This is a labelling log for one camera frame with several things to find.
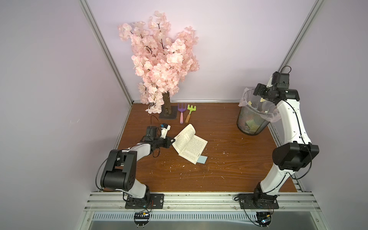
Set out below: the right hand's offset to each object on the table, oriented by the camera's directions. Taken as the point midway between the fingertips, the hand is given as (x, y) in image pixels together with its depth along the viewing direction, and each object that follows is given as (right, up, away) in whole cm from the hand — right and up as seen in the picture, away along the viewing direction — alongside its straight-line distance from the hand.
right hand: (267, 87), depth 79 cm
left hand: (-54, -32, +12) cm, 64 cm away
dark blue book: (-45, -37, +13) cm, 60 cm away
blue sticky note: (-36, -44, +8) cm, 58 cm away
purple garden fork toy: (-51, -12, +35) cm, 62 cm away
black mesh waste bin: (-5, -20, +11) cm, 23 cm away
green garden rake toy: (-43, -11, +36) cm, 57 cm away
